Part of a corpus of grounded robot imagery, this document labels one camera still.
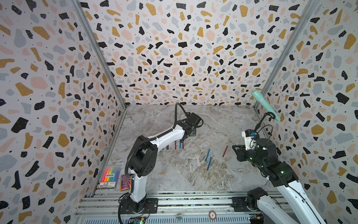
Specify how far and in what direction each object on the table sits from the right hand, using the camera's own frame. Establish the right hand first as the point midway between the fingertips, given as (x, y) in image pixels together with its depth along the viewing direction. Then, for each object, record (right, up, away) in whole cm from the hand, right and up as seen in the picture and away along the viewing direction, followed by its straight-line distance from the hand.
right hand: (236, 146), depth 72 cm
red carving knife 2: (-29, -4, +25) cm, 38 cm away
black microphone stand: (+22, +11, +20) cm, 31 cm away
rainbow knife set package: (-71, -20, +9) cm, 74 cm away
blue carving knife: (-31, -4, +25) cm, 40 cm away
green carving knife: (-40, -5, +24) cm, 47 cm away
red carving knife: (-34, -4, +25) cm, 42 cm away
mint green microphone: (+15, +29, +7) cm, 33 cm away
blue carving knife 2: (-11, -15, +17) cm, 25 cm away
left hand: (-21, +7, +20) cm, 30 cm away
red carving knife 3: (+1, -7, +23) cm, 24 cm away
